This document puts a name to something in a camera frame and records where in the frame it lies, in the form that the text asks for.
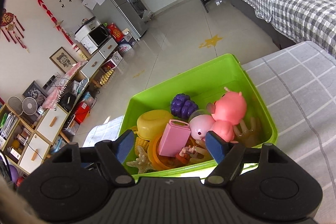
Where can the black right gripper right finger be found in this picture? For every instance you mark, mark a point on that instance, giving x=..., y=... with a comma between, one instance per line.
x=228, y=156

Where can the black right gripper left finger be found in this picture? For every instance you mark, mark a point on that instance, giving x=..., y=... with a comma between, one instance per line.
x=112, y=154

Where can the tan rubber hand toy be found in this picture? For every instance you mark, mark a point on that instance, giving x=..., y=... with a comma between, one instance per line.
x=200, y=147
x=249, y=137

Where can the beige starfish toy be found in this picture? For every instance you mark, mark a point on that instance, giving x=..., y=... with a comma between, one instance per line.
x=142, y=162

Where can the red brown figurine toy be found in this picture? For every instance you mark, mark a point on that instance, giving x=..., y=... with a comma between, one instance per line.
x=189, y=155

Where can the pink pig toy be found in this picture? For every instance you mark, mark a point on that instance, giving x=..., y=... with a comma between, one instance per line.
x=227, y=112

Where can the yellow plastic toy pot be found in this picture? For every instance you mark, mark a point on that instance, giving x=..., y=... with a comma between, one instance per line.
x=152, y=123

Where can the purple toy grape bunch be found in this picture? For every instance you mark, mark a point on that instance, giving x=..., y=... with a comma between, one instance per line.
x=182, y=106

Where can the pink round toy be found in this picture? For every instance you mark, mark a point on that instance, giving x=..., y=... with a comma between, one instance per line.
x=200, y=125

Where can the orange toy slice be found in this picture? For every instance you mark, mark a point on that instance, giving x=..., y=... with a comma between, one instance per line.
x=160, y=162

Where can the pink toy box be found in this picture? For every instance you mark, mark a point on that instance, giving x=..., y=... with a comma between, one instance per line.
x=174, y=138

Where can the green plastic storage bin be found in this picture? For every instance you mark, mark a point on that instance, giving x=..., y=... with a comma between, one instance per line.
x=205, y=83

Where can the white drawer cabinet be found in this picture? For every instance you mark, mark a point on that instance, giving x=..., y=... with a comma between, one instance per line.
x=27, y=146

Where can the small white desk fan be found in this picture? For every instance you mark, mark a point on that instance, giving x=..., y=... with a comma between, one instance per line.
x=29, y=106

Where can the grey checked table cloth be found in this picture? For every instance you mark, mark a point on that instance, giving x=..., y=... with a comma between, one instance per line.
x=298, y=86

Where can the framed cartoon picture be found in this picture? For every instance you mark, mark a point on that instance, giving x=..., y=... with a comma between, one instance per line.
x=63, y=60

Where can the yellow star floor sticker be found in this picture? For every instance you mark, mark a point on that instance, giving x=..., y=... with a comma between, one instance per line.
x=212, y=42

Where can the red gift box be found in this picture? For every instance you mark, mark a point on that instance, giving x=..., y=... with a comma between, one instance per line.
x=115, y=32

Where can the microwave oven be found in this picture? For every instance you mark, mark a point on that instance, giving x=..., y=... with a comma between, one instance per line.
x=95, y=38

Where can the silver refrigerator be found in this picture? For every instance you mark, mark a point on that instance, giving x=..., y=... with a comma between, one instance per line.
x=120, y=12

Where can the grey plaid sofa blanket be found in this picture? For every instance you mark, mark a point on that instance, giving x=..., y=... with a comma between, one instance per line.
x=300, y=20

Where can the red hanging knot ornament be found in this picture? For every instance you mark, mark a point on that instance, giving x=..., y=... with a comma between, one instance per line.
x=12, y=29

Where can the red chili string decoration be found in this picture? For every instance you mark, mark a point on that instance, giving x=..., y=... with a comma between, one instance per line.
x=57, y=24

